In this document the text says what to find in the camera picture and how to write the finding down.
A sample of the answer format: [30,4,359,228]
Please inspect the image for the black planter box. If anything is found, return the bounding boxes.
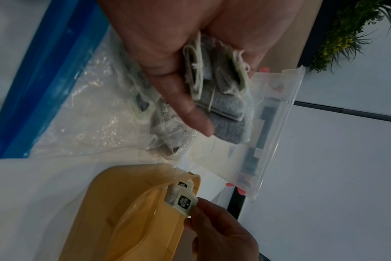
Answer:
[296,0,345,68]

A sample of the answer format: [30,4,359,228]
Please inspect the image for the clear zip bag with tea bags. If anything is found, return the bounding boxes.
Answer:
[0,0,203,184]

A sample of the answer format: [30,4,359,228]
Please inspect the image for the green hedge plant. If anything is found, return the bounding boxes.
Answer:
[308,0,391,74]

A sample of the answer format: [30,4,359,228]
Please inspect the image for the person's right hand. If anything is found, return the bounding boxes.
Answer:
[184,197,263,261]

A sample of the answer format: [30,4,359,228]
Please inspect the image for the clear storage box pink latches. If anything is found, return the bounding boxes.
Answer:
[189,64,306,203]

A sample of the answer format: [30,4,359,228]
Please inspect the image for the yellow tray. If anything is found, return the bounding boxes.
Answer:
[58,164,203,261]

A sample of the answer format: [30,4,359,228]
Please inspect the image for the person's left hand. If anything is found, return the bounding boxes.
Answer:
[97,0,299,137]

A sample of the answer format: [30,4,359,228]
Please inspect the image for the beige bench seat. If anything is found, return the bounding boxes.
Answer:
[269,0,324,74]

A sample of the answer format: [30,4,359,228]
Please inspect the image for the white roller blind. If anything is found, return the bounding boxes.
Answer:
[247,107,391,261]

